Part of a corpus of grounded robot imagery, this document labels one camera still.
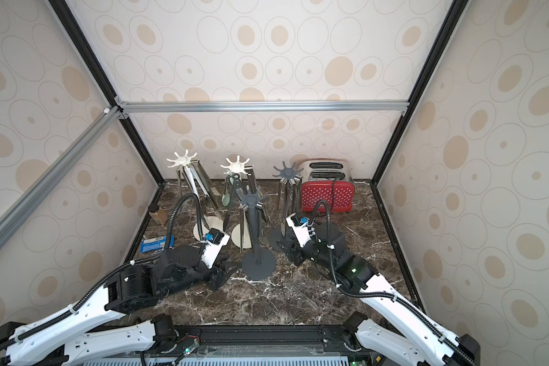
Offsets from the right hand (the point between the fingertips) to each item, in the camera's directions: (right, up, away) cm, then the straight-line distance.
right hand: (291, 235), depth 71 cm
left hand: (-14, -6, -9) cm, 18 cm away
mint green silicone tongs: (-16, +15, -1) cm, 22 cm away
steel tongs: (+2, +13, +16) cm, 21 cm away
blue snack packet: (-57, -7, +25) cm, 62 cm away
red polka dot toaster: (+17, +20, +24) cm, 35 cm away
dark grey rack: (-12, -14, +18) cm, 26 cm away
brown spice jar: (-56, +5, +26) cm, 62 cm away
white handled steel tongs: (-31, +18, 0) cm, 36 cm away
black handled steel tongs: (-19, +16, -1) cm, 25 cm away
